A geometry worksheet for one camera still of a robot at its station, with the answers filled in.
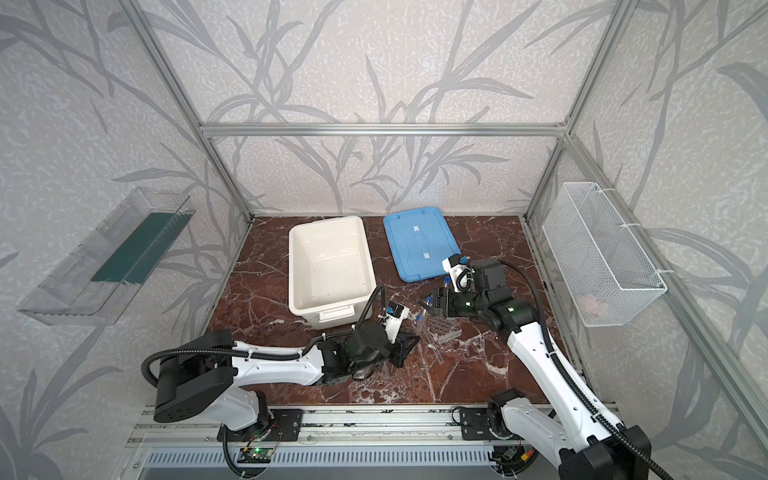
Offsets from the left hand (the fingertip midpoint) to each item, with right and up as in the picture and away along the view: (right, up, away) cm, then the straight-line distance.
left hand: (423, 333), depth 77 cm
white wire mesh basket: (+37, +17, -16) cm, 44 cm away
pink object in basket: (+40, +9, -4) cm, 42 cm away
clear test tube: (+5, -8, +8) cm, 12 cm away
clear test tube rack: (+7, -2, +12) cm, 14 cm away
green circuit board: (-41, -27, -6) cm, 49 cm away
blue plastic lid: (+1, +24, +35) cm, 43 cm away
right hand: (+2, +11, -2) cm, 12 cm away
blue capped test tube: (+10, +11, +25) cm, 29 cm away
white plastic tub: (-30, +13, +25) cm, 41 cm away
